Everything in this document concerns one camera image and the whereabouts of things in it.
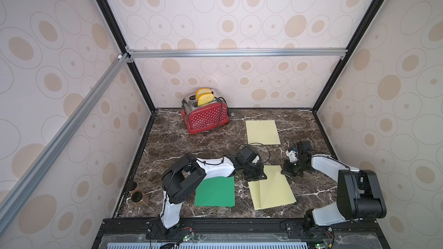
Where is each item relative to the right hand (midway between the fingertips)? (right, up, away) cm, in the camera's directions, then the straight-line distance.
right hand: (282, 172), depth 91 cm
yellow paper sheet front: (-16, -5, -9) cm, 19 cm away
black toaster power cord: (-33, +35, +10) cm, 49 cm away
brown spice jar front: (-67, -7, -16) cm, 69 cm away
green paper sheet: (-35, -9, -4) cm, 36 cm away
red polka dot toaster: (-43, +29, +9) cm, 52 cm away
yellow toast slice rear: (-44, +45, +12) cm, 64 cm away
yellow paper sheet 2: (-5, -8, -5) cm, 11 cm away
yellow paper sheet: (-5, +20, +19) cm, 28 cm away
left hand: (-8, 0, -10) cm, 13 cm away
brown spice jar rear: (-74, -4, -10) cm, 75 cm away
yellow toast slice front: (-42, +40, +7) cm, 58 cm away
